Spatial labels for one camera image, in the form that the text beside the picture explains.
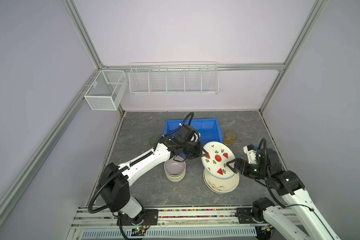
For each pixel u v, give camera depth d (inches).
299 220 18.2
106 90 39.7
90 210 15.0
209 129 43.3
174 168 31.7
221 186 31.9
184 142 25.4
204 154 29.3
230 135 39.2
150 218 28.7
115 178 17.7
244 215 29.0
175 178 30.9
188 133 23.8
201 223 29.0
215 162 29.5
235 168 25.2
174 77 38.7
